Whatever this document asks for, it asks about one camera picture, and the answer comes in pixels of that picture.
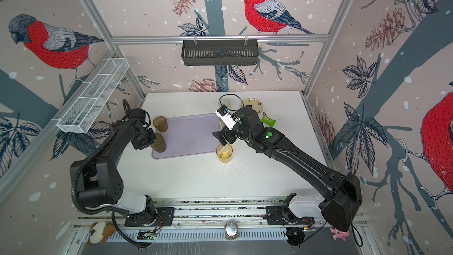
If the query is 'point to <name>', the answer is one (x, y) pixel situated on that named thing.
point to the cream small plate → (256, 105)
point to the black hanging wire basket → (220, 52)
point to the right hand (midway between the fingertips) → (219, 126)
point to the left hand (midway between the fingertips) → (149, 141)
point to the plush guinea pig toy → (99, 231)
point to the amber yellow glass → (225, 153)
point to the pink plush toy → (338, 234)
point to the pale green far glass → (224, 101)
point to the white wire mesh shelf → (92, 100)
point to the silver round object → (231, 230)
